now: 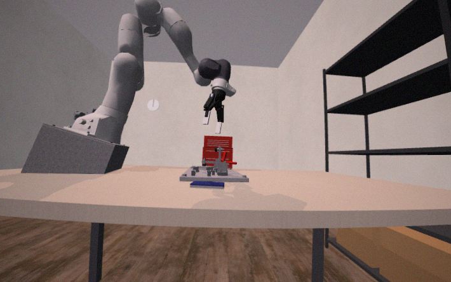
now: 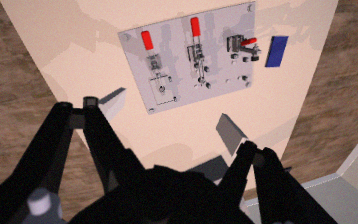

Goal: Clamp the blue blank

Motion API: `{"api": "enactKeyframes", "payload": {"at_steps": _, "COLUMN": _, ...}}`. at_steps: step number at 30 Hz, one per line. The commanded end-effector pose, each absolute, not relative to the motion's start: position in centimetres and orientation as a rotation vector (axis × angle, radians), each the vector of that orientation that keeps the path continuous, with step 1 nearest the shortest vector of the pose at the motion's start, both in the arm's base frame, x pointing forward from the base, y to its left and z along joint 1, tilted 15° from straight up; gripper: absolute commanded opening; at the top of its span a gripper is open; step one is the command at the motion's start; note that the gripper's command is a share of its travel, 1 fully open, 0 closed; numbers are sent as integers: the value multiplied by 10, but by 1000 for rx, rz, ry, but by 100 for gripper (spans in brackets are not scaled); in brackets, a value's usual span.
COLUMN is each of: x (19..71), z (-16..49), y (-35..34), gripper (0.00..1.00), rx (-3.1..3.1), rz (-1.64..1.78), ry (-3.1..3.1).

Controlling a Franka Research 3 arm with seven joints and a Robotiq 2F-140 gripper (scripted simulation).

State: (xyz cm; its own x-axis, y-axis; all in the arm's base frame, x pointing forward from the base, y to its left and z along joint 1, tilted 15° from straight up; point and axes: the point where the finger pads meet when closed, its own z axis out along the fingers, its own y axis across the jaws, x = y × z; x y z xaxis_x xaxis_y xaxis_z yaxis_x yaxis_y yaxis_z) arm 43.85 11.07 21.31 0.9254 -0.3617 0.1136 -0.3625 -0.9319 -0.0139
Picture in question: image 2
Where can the blue rectangular plate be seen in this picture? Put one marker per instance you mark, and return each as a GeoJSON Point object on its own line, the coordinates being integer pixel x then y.
{"type": "Point", "coordinates": [276, 51]}

